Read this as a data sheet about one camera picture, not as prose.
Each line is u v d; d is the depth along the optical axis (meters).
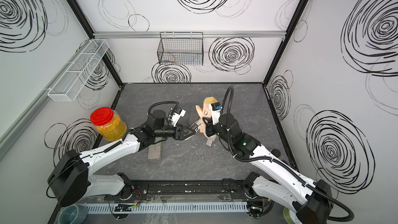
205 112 0.70
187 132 0.71
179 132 0.68
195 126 0.72
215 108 0.62
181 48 1.24
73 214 0.67
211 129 0.64
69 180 0.41
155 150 0.84
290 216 0.64
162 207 0.77
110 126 0.82
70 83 0.74
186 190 0.75
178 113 0.71
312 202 0.38
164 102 0.59
